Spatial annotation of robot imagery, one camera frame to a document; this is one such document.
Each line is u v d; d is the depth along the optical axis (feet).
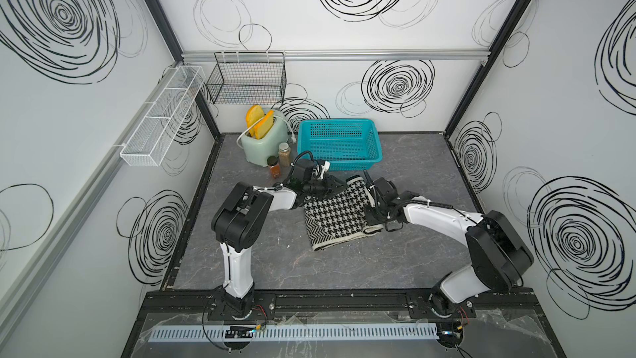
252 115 3.22
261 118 3.18
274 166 3.24
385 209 2.23
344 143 3.79
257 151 3.27
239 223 1.68
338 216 2.98
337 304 2.47
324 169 2.90
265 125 3.10
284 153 3.34
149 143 2.33
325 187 2.75
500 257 1.51
